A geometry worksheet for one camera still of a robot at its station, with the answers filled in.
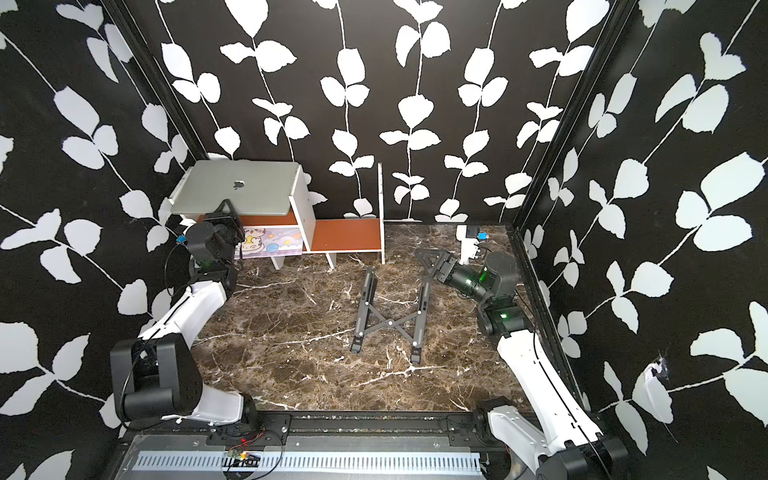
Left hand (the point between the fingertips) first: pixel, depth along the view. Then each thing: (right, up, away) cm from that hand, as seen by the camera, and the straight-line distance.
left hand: (233, 191), depth 76 cm
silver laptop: (+2, +2, +6) cm, 7 cm away
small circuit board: (+5, -66, -6) cm, 66 cm away
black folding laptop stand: (+34, -37, +15) cm, 53 cm away
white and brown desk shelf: (+17, -11, +24) cm, 32 cm away
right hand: (+48, -16, -7) cm, 51 cm away
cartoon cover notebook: (0, -13, +22) cm, 25 cm away
